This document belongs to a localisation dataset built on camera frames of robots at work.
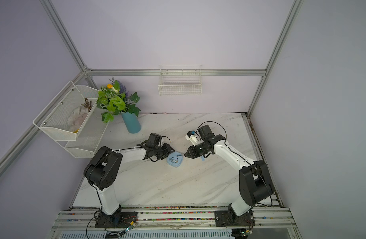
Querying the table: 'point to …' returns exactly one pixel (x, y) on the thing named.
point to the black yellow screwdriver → (181, 155)
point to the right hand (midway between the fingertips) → (188, 156)
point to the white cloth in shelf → (76, 118)
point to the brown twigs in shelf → (87, 104)
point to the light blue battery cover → (203, 158)
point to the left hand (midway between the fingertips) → (174, 151)
